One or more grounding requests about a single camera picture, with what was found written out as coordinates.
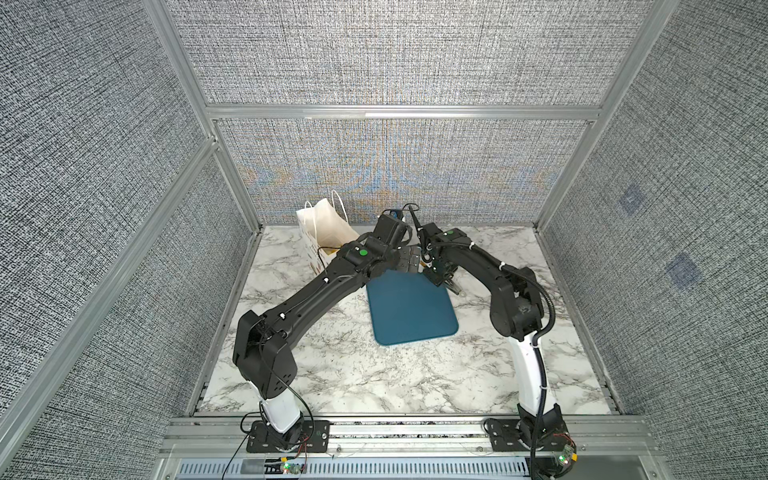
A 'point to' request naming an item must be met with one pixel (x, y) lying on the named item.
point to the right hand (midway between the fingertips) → (441, 274)
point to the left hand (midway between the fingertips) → (404, 252)
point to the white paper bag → (325, 228)
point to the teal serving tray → (408, 306)
